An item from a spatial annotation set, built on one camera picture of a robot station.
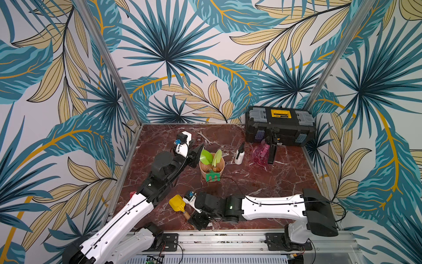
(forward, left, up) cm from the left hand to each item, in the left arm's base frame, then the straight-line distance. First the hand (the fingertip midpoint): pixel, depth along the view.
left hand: (197, 144), depth 67 cm
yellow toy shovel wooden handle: (-15, +10, -30) cm, 35 cm away
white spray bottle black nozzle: (+9, -21, -20) cm, 30 cm away
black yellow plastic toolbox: (+26, -52, -15) cm, 60 cm away
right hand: (-29, +3, -22) cm, 36 cm away
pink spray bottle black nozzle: (+14, -37, -24) cm, 46 cm away
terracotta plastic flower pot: (+3, -3, -25) cm, 26 cm away
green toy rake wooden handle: (-2, -6, -21) cm, 22 cm away
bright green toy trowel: (+7, -3, -21) cm, 22 cm away
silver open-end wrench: (+34, +2, -32) cm, 47 cm away
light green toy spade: (+7, -9, -20) cm, 23 cm away
